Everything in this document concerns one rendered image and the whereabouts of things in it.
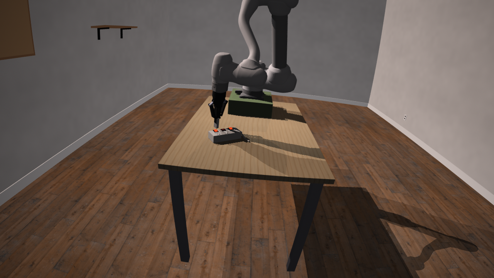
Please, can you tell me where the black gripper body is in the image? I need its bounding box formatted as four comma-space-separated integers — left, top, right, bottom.
212, 91, 226, 106

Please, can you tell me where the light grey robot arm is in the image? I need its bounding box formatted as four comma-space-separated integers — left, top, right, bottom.
211, 0, 299, 100

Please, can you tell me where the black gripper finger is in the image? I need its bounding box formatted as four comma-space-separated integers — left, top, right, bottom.
208, 101, 220, 129
218, 100, 228, 127

